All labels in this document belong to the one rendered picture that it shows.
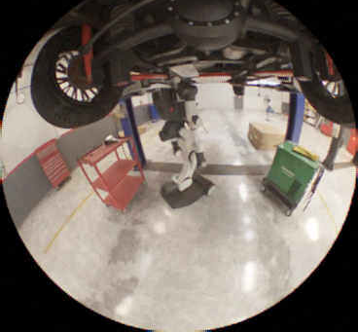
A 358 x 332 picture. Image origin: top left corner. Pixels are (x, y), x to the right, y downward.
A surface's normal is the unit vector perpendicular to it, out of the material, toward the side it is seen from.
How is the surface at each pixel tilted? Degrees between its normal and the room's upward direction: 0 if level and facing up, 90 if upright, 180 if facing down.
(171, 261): 0
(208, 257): 0
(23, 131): 90
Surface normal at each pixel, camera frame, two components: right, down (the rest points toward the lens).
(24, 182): 0.96, 0.02
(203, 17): -0.24, 0.87
